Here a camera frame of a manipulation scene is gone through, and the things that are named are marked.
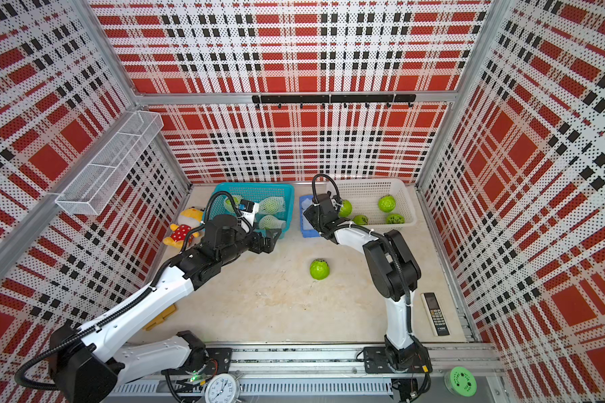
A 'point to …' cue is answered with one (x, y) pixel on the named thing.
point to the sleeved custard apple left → (228, 205)
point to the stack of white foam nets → (305, 203)
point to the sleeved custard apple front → (269, 222)
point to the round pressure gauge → (223, 388)
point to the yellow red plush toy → (188, 219)
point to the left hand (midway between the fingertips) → (271, 227)
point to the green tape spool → (460, 381)
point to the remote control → (436, 314)
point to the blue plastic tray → (307, 232)
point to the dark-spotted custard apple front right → (395, 218)
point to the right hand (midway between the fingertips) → (307, 209)
